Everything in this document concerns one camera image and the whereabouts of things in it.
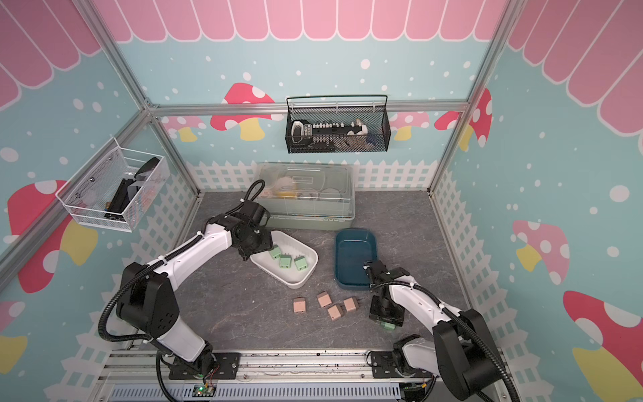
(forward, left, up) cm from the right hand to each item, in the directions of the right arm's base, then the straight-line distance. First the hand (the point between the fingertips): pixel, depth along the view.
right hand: (382, 318), depth 83 cm
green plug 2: (+20, +34, +3) cm, 40 cm away
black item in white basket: (+28, +78, +35) cm, 90 cm away
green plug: (+24, +38, +3) cm, 46 cm away
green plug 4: (-3, -1, +2) cm, 4 cm away
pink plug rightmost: (+4, +11, +3) cm, 12 cm away
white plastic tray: (+15, +31, +2) cm, 34 cm away
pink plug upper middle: (+6, +19, +2) cm, 20 cm away
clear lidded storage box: (+41, +26, +16) cm, 51 cm away
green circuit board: (-19, +54, 0) cm, 57 cm away
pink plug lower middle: (+1, +16, +2) cm, 16 cm away
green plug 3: (+20, +28, +2) cm, 35 cm away
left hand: (+20, +40, +11) cm, 47 cm away
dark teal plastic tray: (+26, +8, +1) cm, 28 cm away
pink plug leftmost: (+4, +28, +2) cm, 28 cm away
